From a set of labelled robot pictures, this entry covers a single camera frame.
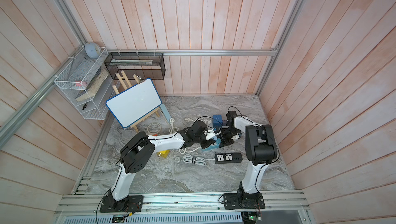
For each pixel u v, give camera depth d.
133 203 0.73
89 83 0.76
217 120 1.08
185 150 0.88
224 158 0.86
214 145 0.90
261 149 0.52
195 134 0.73
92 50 0.82
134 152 0.54
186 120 1.04
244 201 0.67
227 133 0.83
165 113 1.01
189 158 0.86
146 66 0.88
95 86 0.80
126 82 0.84
